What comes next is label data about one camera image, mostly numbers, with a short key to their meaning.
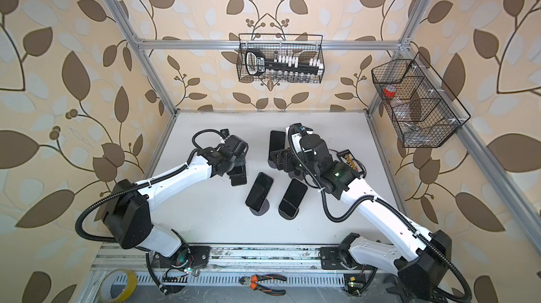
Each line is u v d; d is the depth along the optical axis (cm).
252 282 70
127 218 43
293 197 80
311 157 52
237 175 91
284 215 80
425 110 73
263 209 80
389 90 87
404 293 67
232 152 65
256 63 85
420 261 37
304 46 91
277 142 91
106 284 67
